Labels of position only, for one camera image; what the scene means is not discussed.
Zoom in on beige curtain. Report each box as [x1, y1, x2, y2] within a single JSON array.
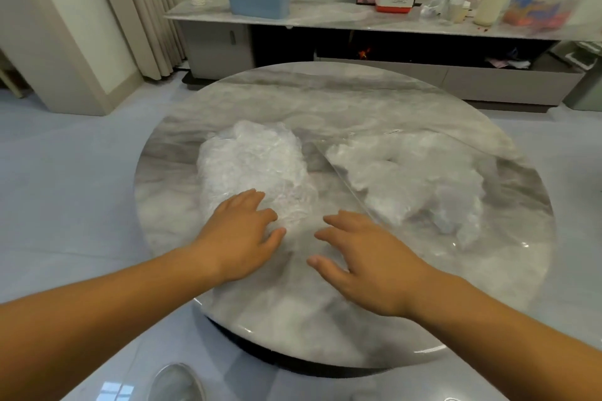
[[85, 0, 187, 82]]

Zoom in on black table base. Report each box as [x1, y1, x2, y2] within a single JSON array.
[[202, 311, 425, 378]]

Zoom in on person's right forearm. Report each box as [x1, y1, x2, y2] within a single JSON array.
[[406, 272, 602, 401]]

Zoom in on pile of clear plastic caps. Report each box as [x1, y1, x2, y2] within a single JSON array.
[[196, 120, 321, 237]]

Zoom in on person's left hand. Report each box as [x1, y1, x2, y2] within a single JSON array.
[[191, 189, 287, 285]]

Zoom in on crumpled clear wrapper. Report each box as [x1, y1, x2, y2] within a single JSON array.
[[420, 0, 453, 19]]

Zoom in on clear container colourful contents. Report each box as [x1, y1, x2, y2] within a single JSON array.
[[503, 0, 596, 33]]

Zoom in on light wooden chair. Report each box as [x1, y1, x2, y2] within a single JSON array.
[[0, 53, 28, 101]]

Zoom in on long grey low cabinet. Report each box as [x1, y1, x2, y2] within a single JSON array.
[[164, 0, 598, 108]]

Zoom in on person's left forearm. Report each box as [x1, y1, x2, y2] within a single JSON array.
[[0, 246, 222, 401]]

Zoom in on grey sneaker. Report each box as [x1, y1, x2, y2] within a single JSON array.
[[147, 363, 207, 401]]

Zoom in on clear plastic bag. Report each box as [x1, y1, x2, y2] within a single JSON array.
[[315, 125, 551, 251]]

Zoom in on clear bag of caps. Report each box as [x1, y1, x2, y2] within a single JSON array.
[[327, 130, 488, 247]]

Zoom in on green storage bin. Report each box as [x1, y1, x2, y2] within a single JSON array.
[[564, 41, 602, 112]]

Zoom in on person's right hand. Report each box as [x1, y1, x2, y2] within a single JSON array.
[[307, 210, 440, 319]]

